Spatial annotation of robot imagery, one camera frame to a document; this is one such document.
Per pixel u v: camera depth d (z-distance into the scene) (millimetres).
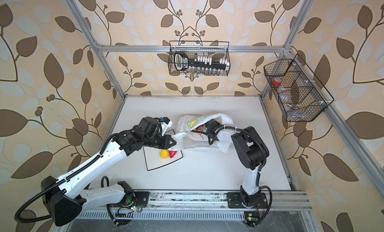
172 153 862
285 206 735
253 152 503
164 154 849
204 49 903
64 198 380
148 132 578
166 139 640
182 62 845
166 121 678
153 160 873
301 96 734
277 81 873
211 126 783
